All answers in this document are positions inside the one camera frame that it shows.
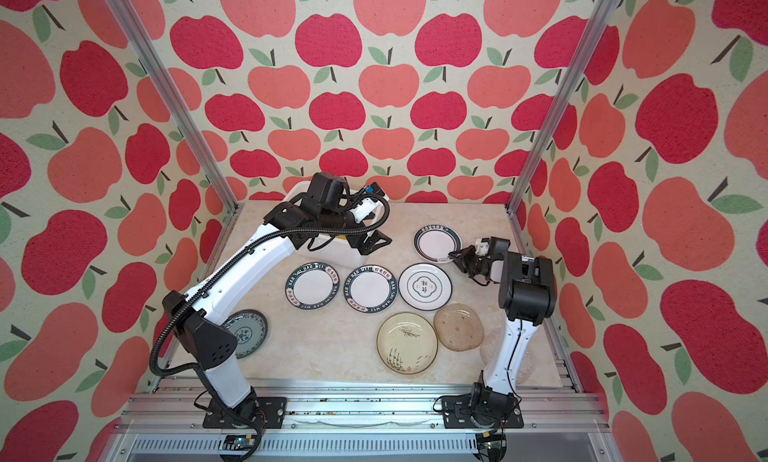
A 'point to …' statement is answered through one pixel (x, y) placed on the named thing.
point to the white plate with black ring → (425, 286)
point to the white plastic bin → (333, 249)
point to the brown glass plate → (458, 327)
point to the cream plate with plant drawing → (406, 343)
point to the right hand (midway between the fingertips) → (456, 254)
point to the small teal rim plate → (434, 242)
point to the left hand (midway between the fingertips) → (385, 228)
